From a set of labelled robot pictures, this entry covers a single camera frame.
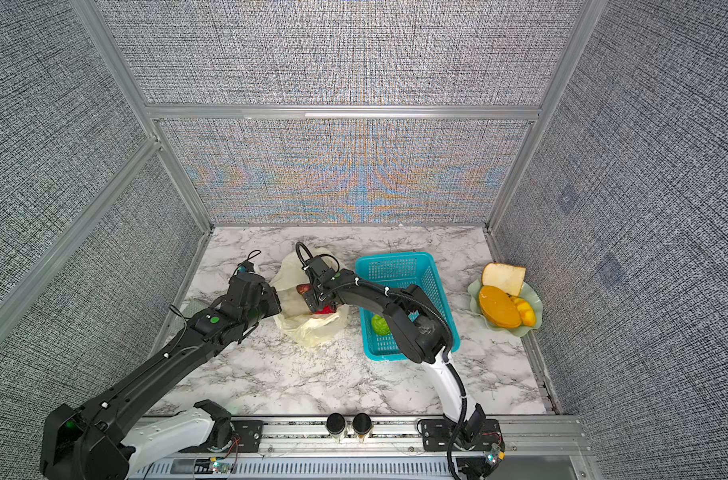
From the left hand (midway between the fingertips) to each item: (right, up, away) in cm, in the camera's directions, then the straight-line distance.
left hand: (282, 292), depth 81 cm
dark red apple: (+3, 0, +14) cm, 14 cm away
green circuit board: (-14, -40, -11) cm, 43 cm away
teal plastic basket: (+28, -14, +9) cm, 33 cm away
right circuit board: (+52, -36, -12) cm, 64 cm away
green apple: (+27, -11, +6) cm, 30 cm away
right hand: (+8, 0, +15) cm, 17 cm away
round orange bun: (+63, -6, +9) cm, 64 cm away
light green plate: (+74, -2, +14) cm, 76 cm away
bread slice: (+68, +3, +14) cm, 69 cm away
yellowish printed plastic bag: (+3, -7, +4) cm, 9 cm away
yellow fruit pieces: (+70, -7, +7) cm, 71 cm away
